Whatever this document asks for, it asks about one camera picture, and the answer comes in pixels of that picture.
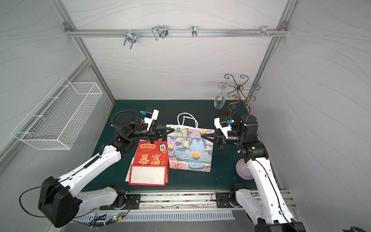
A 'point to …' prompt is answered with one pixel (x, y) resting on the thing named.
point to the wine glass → (220, 99)
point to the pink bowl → (242, 170)
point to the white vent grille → (155, 216)
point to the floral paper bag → (188, 150)
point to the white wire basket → (54, 120)
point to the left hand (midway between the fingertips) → (172, 131)
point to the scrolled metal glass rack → (255, 87)
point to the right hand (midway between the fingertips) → (202, 135)
